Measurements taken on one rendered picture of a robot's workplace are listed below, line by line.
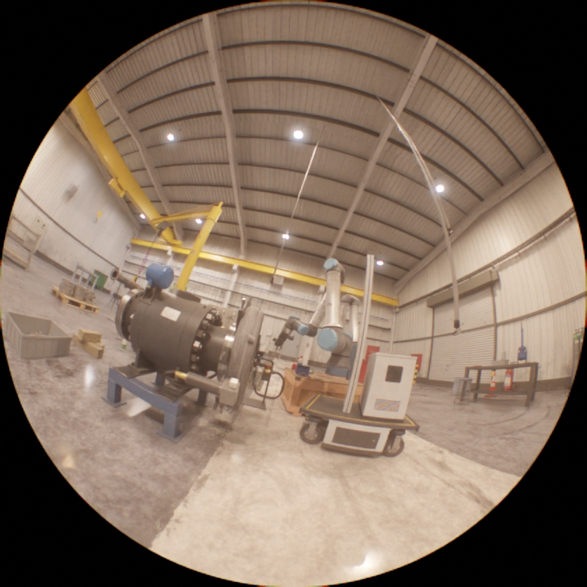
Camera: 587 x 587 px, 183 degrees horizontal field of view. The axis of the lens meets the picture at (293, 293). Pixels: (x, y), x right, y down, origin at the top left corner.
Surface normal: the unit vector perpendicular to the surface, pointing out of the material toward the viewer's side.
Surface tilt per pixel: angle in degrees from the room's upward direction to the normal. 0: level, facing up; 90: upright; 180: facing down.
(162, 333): 89
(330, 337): 95
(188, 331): 76
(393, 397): 90
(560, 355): 90
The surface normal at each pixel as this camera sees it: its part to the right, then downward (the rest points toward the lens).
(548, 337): -0.97, -0.24
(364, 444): -0.29, -0.36
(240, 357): 0.22, -0.34
